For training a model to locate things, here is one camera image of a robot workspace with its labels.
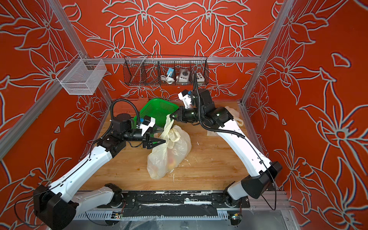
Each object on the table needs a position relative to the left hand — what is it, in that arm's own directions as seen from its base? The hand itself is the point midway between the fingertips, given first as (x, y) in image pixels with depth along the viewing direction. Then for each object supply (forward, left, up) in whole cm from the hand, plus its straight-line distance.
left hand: (164, 134), depth 66 cm
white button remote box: (+46, -17, +1) cm, 49 cm away
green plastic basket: (+39, +14, -25) cm, 49 cm away
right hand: (+4, -1, +8) cm, 10 cm away
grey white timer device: (+43, -7, +4) cm, 44 cm away
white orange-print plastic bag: (-6, -1, -12) cm, 13 cm away
